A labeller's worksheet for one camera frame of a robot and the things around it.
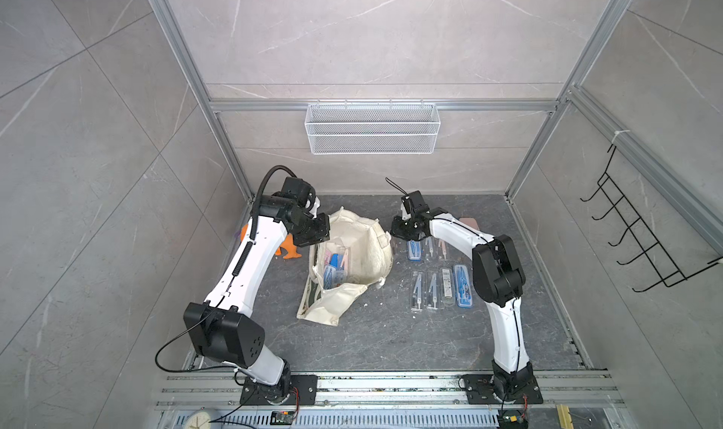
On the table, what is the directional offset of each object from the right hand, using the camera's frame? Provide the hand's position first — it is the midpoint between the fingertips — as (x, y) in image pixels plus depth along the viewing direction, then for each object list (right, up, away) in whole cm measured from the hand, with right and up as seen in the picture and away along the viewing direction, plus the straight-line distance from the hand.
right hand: (394, 231), depth 101 cm
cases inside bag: (-21, -13, -8) cm, 26 cm away
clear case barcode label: (+17, -18, -9) cm, 27 cm away
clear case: (+7, -20, -10) cm, 24 cm away
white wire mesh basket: (-8, +37, 0) cm, 38 cm away
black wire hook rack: (+54, -4, -36) cm, 65 cm away
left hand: (-20, +1, -22) cm, 30 cm away
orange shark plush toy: (-30, -3, -29) cm, 42 cm away
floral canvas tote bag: (-13, -8, -8) cm, 17 cm away
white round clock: (-50, -44, -35) cm, 75 cm away
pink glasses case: (+31, +3, +10) cm, 33 cm away
